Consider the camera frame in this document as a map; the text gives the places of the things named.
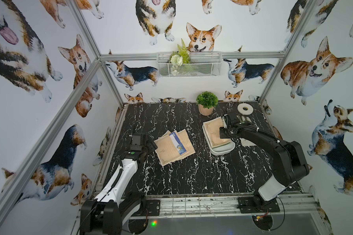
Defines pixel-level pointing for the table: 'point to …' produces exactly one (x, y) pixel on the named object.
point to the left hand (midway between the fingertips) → (152, 142)
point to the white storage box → (219, 150)
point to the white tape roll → (245, 108)
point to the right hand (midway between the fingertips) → (222, 131)
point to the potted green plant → (206, 101)
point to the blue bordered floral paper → (177, 142)
